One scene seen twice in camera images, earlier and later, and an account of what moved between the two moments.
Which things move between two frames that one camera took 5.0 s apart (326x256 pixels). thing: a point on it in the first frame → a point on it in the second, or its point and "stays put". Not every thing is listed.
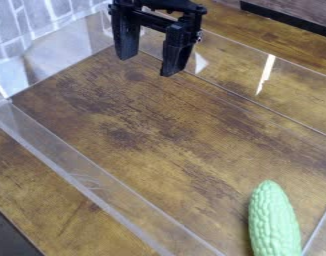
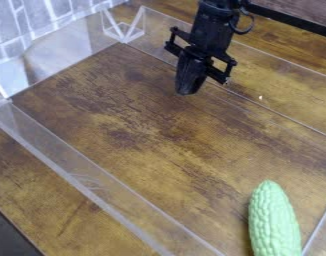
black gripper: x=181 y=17 → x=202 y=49
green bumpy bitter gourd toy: x=274 y=233 stays put
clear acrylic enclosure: x=165 y=152 stays put
